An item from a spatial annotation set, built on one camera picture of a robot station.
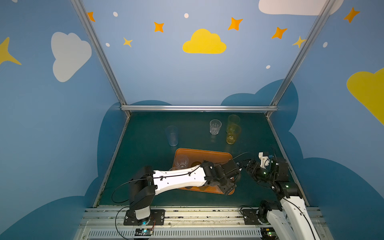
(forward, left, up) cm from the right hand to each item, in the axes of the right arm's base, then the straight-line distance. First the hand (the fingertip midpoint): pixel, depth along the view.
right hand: (244, 163), depth 78 cm
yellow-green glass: (+34, +2, -2) cm, 34 cm away
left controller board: (-32, +50, -13) cm, 61 cm away
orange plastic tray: (+11, +24, -13) cm, 29 cm away
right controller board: (-29, -11, -15) cm, 34 cm away
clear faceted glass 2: (+5, +35, -12) cm, 38 cm away
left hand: (-10, +8, -2) cm, 13 cm away
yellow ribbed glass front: (+30, +1, -9) cm, 31 cm away
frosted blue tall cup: (+24, +43, -6) cm, 50 cm away
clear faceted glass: (+36, +13, -11) cm, 40 cm away
